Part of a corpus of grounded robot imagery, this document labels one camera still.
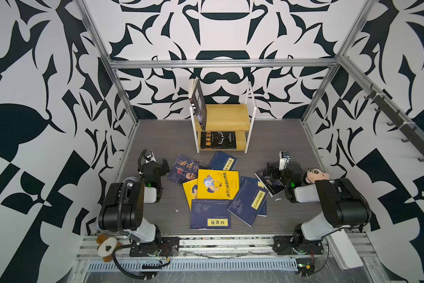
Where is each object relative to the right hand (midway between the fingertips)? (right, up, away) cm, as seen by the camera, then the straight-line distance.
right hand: (277, 160), depth 95 cm
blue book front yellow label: (-36, -24, -13) cm, 45 cm away
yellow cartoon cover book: (-32, -12, -7) cm, 35 cm away
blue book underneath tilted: (-11, -12, -4) cm, 16 cm away
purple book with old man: (-50, -6, -1) cm, 50 cm away
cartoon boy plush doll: (+14, -6, -8) cm, 18 cm away
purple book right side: (-5, -9, -5) cm, 12 cm away
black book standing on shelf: (-41, +28, -14) cm, 52 cm away
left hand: (-66, +1, -2) cm, 66 cm away
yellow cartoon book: (-45, -13, -8) cm, 48 cm away
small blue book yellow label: (-29, -2, +4) cm, 29 cm away
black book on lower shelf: (-31, +11, +9) cm, 34 cm away
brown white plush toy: (-77, -32, -24) cm, 87 cm away
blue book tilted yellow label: (-18, -19, -10) cm, 28 cm away
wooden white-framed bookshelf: (-26, +22, -1) cm, 35 cm away
